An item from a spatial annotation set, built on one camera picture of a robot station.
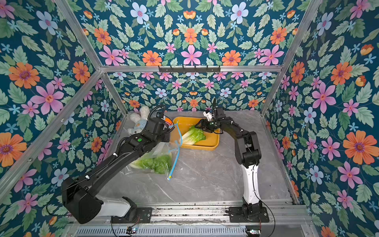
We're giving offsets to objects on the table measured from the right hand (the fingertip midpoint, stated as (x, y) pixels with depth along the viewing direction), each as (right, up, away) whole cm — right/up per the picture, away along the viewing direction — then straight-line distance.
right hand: (203, 124), depth 98 cm
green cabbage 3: (-23, -22, -17) cm, 36 cm away
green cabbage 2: (-34, -23, -15) cm, 43 cm away
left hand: (-19, -3, -19) cm, 27 cm away
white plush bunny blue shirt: (-48, +4, +9) cm, 49 cm away
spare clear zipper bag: (-17, -8, -9) cm, 21 cm away
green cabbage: (-7, -7, -3) cm, 10 cm away
